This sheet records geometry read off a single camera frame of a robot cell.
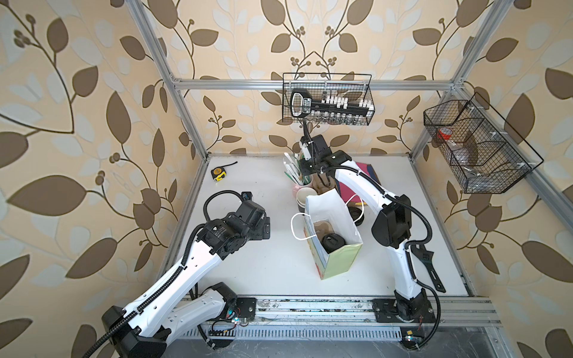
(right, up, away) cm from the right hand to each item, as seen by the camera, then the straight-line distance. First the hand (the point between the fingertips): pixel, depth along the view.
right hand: (303, 165), depth 93 cm
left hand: (-18, -21, -18) cm, 33 cm away
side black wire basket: (+60, +3, -19) cm, 63 cm away
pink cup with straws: (-4, -3, -1) cm, 5 cm away
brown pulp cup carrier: (+8, -27, -1) cm, 28 cm away
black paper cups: (-1, -13, +2) cm, 13 cm away
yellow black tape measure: (-42, -3, +18) cm, 46 cm away
